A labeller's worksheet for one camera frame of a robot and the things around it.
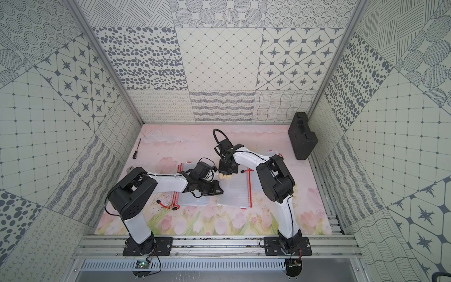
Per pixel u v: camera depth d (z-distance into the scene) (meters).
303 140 0.91
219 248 0.76
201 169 0.76
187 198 0.88
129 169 0.98
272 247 0.74
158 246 0.73
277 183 0.53
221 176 0.92
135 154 1.04
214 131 0.86
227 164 0.83
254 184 0.93
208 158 0.80
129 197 0.48
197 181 0.75
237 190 0.90
